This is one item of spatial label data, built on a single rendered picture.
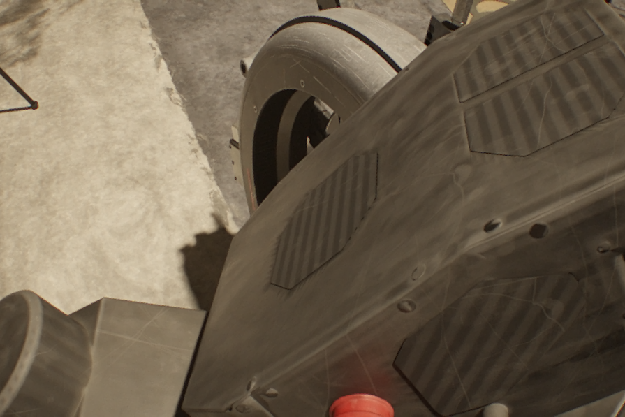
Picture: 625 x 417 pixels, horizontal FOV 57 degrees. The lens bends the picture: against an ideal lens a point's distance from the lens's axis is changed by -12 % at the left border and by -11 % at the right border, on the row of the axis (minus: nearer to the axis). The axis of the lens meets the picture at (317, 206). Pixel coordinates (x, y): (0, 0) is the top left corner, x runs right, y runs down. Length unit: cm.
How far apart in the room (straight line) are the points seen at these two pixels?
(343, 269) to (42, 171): 193
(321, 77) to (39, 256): 122
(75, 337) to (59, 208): 161
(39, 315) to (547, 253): 31
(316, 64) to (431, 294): 70
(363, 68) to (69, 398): 58
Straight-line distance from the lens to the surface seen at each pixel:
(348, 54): 86
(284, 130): 121
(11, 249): 196
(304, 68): 94
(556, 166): 23
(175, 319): 45
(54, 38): 288
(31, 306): 42
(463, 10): 83
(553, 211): 21
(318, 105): 125
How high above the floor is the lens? 141
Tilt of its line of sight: 46 degrees down
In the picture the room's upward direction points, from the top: 7 degrees clockwise
